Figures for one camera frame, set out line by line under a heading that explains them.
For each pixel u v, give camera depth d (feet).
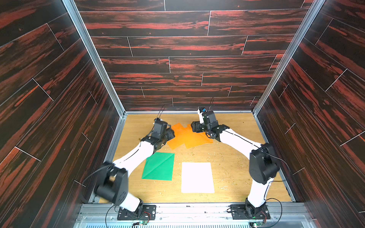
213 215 2.40
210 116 2.27
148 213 2.36
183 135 3.65
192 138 3.32
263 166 1.60
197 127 2.69
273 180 1.75
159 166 2.98
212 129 2.30
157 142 2.06
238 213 2.39
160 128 2.16
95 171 1.39
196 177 2.83
